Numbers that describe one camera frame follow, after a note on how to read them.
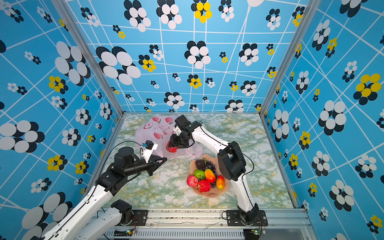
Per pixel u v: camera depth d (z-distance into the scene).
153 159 0.65
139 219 0.73
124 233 0.71
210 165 0.85
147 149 0.62
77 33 0.78
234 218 0.73
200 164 0.84
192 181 0.76
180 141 0.79
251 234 0.70
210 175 0.77
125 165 0.56
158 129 0.91
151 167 0.62
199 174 0.80
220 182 0.79
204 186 0.76
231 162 0.53
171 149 0.85
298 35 0.77
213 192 0.79
